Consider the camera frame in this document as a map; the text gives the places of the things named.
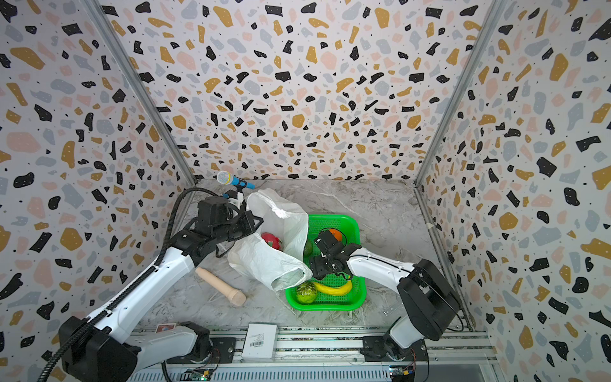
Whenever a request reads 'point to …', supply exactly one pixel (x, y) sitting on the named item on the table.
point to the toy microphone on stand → (226, 178)
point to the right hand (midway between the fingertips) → (317, 261)
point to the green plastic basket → (353, 300)
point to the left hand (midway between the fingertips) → (263, 215)
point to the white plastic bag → (274, 258)
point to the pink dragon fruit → (274, 241)
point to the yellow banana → (335, 291)
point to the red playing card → (165, 327)
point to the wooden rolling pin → (236, 296)
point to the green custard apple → (306, 292)
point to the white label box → (260, 343)
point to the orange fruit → (336, 234)
